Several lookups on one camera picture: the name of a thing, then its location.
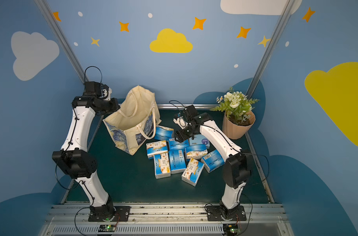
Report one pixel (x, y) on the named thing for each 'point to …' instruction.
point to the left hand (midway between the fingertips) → (122, 104)
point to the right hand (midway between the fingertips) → (183, 134)
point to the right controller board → (231, 229)
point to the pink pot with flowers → (238, 108)
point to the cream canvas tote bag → (135, 121)
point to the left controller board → (106, 228)
